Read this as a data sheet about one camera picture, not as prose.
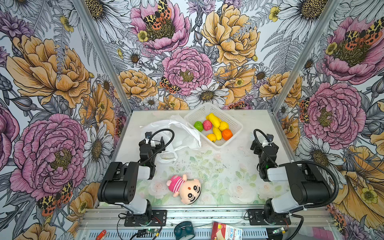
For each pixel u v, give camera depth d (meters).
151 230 0.71
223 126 1.05
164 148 0.88
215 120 1.06
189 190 0.75
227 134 1.01
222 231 0.68
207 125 1.05
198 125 1.05
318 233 0.69
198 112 1.12
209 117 1.07
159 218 0.73
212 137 0.97
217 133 1.03
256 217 0.74
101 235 0.70
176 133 0.87
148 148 0.71
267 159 0.70
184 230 0.64
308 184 0.46
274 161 0.71
